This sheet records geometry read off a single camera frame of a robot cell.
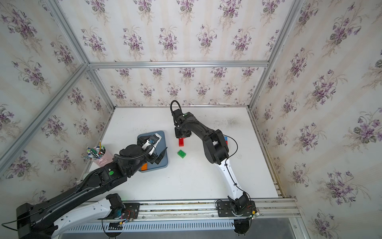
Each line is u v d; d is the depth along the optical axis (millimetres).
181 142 983
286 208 761
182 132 866
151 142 573
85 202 473
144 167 612
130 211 721
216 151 599
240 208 639
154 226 765
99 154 841
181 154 927
